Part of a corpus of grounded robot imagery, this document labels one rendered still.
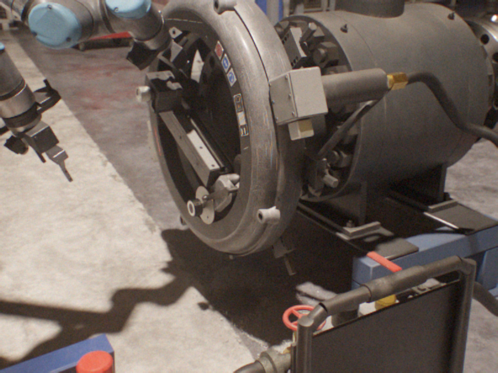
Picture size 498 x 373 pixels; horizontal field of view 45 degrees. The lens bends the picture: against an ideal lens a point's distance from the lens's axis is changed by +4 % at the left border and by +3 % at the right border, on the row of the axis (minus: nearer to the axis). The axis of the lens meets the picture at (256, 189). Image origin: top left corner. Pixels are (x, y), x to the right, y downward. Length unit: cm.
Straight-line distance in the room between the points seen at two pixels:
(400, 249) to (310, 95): 65
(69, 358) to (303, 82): 76
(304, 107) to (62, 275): 124
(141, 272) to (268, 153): 93
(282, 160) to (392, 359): 52
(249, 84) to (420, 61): 61
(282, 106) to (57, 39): 49
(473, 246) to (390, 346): 94
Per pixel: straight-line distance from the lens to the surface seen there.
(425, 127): 183
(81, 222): 262
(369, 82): 143
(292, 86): 130
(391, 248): 178
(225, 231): 163
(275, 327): 184
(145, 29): 148
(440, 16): 202
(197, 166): 166
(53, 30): 136
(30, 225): 266
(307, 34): 140
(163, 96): 171
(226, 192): 154
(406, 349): 115
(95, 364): 62
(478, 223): 202
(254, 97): 138
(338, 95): 137
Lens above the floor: 107
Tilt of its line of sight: 22 degrees down
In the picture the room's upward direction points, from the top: straight up
